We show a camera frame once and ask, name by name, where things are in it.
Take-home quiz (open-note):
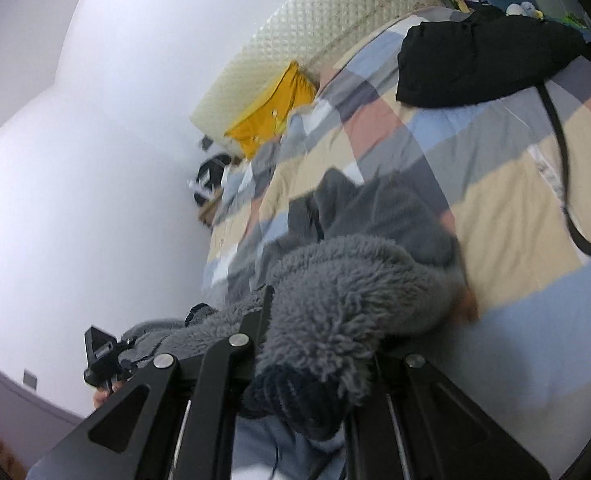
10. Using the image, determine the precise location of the black garment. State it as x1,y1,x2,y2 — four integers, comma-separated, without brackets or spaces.
395,5,591,109

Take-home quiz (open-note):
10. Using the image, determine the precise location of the wooden nightstand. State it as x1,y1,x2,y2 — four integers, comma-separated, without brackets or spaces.
198,192,227,229

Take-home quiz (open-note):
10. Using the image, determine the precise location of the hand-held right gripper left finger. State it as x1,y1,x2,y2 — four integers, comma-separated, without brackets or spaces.
26,285,276,480

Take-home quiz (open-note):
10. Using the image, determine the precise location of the black bag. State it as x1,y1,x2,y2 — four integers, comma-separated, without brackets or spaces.
194,153,233,207

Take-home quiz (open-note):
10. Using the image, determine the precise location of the cream quilted headboard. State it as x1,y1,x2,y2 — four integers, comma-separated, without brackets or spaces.
190,0,449,136

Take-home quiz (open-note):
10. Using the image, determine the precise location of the black strap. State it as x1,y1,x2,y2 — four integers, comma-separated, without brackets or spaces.
537,79,591,257

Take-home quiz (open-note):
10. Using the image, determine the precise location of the patchwork checked duvet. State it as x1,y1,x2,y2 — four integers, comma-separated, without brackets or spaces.
200,5,591,463

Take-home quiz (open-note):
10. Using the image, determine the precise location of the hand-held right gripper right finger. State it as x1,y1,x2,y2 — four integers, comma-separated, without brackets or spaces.
345,352,551,480

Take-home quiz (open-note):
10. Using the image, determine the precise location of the yellow pillow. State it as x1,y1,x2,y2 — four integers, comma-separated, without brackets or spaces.
224,60,319,161

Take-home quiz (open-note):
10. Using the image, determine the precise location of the small plush toy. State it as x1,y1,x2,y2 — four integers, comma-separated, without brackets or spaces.
505,1,545,21

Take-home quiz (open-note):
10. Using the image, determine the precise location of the grey fleece zip jacket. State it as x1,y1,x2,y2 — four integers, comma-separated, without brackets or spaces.
118,167,479,442

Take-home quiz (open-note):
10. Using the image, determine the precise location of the person's left hand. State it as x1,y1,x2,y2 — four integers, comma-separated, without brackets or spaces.
92,380,125,409

